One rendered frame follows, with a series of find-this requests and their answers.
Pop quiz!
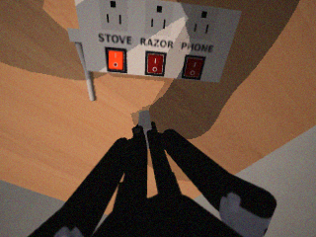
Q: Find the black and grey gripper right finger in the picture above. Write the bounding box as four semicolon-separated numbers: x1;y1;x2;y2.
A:
144;110;277;237

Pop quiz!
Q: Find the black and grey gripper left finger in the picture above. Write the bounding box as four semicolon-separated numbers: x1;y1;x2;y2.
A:
28;111;149;237

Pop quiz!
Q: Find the grey power strip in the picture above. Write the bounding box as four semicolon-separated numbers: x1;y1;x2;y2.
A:
67;0;242;102

